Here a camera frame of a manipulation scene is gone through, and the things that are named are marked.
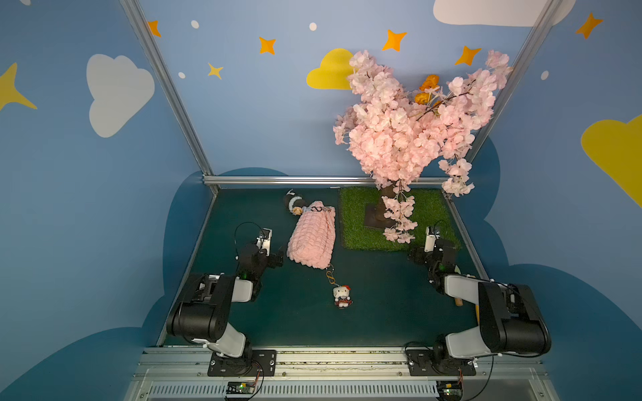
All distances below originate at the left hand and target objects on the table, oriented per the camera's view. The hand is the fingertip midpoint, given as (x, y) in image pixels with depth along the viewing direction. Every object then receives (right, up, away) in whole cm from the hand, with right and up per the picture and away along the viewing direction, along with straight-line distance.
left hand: (270, 240), depth 94 cm
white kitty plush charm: (+27, -18, -10) cm, 34 cm away
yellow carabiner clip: (+23, -13, -1) cm, 26 cm away
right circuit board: (+58, -42, -22) cm, 74 cm away
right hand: (+61, -1, +1) cm, 61 cm away
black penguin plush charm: (+7, +15, +16) cm, 23 cm away
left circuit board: (-4, -41, -23) cm, 47 cm away
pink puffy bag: (+16, +1, +3) cm, 16 cm away
